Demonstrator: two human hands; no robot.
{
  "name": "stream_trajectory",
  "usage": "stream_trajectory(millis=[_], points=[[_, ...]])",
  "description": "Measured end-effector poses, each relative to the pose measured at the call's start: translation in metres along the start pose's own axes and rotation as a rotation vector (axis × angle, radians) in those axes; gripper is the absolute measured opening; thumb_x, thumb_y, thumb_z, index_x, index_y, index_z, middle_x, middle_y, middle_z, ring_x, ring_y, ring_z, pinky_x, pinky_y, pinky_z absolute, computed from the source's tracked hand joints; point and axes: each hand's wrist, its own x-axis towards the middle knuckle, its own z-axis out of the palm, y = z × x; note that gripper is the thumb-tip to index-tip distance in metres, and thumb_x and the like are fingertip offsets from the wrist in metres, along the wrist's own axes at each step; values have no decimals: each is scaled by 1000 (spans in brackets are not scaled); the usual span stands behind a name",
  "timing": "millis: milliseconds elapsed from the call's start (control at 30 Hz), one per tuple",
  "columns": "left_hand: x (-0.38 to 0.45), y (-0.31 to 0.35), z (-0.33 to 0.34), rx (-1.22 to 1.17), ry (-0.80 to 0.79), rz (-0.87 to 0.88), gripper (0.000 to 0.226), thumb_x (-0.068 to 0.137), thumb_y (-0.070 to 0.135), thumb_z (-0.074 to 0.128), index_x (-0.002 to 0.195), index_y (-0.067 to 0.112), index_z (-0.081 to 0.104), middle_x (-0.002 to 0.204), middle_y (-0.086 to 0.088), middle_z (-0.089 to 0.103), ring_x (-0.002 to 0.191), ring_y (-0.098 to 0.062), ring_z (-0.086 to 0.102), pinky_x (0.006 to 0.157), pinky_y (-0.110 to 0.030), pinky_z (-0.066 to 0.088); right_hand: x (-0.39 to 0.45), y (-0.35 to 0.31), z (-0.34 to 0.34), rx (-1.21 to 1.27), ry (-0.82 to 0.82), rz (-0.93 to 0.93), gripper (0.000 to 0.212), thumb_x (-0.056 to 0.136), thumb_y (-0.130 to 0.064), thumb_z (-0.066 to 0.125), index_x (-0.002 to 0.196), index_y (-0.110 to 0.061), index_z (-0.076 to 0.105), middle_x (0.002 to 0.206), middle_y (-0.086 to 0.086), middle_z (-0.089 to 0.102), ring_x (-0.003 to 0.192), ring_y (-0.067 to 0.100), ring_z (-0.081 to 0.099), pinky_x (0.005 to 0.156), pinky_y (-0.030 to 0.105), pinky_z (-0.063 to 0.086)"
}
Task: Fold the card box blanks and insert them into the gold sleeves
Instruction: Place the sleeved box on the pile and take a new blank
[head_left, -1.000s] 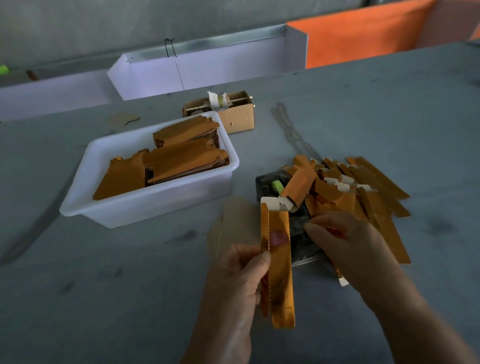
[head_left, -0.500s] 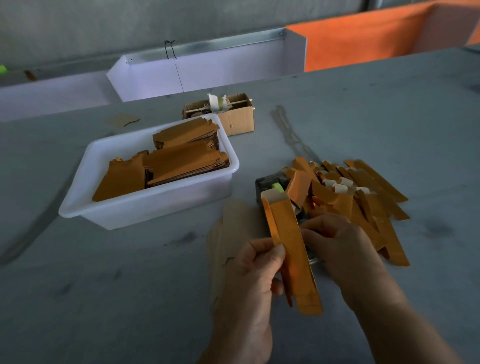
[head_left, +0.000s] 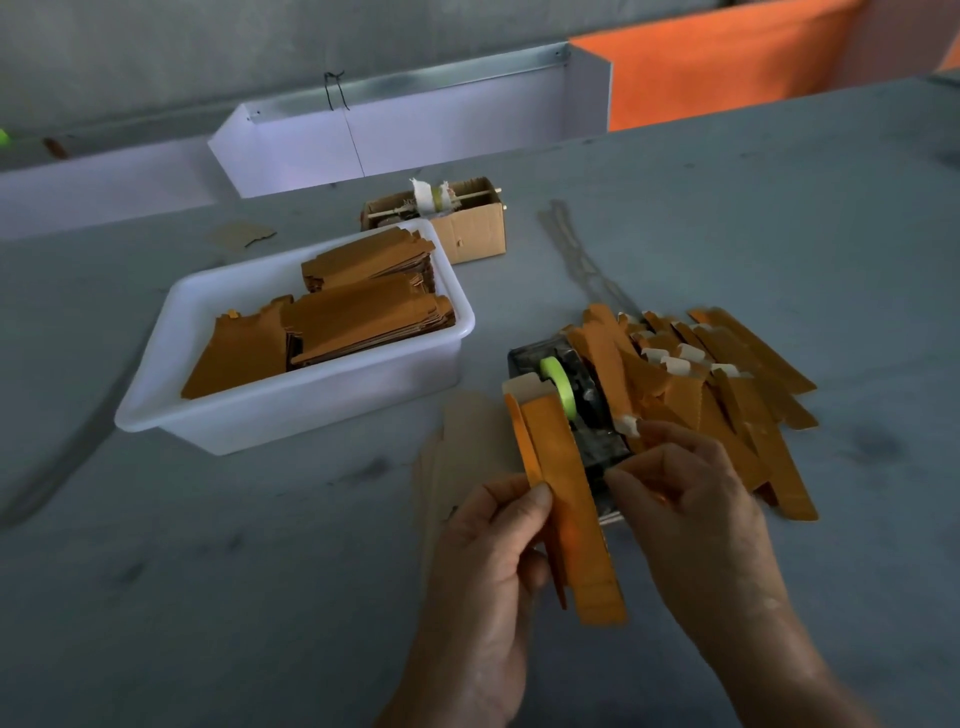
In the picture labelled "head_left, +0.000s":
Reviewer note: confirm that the person's right forearm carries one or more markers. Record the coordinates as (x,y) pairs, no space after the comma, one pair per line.
(780,683)

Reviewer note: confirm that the white plastic bin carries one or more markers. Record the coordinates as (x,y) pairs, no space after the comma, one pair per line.
(293,408)

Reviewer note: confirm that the long white tray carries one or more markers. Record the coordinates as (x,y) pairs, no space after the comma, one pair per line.
(473,120)
(98,188)

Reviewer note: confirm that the pile of beige blanks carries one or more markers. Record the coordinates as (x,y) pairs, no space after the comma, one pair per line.
(465,443)

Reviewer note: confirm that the person's left forearm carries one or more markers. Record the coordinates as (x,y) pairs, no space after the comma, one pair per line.
(393,717)

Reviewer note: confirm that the small cardboard box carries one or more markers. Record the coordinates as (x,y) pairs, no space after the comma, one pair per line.
(480,233)

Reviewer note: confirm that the green tape roll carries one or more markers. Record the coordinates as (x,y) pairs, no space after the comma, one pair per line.
(558,387)

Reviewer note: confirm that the small brown object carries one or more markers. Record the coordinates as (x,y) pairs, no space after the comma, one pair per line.
(56,149)

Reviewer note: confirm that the gold cartons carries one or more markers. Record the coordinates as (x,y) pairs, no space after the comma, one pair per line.
(368,308)

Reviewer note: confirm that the orange tray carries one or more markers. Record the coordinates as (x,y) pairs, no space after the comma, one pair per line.
(735,68)

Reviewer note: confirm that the pile of gold boxes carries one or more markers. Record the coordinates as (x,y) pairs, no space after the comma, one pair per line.
(735,383)

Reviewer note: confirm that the black tape dispenser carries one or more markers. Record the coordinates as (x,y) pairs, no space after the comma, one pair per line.
(600,450)

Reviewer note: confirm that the person's left hand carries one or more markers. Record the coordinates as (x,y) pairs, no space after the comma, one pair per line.
(480,600)

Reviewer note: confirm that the person's right hand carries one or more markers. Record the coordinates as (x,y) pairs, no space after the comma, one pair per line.
(705,540)

